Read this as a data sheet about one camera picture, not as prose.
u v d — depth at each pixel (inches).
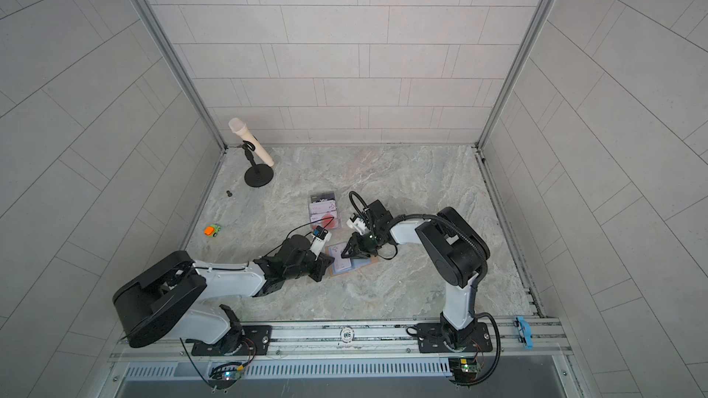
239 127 33.9
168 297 16.8
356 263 32.6
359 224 33.7
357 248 30.5
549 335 28.5
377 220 29.7
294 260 26.5
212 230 35.0
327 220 35.9
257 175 41.4
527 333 27.3
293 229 26.2
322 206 36.0
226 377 25.5
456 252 19.3
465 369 26.6
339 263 32.9
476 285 20.1
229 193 39.2
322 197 36.9
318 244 30.0
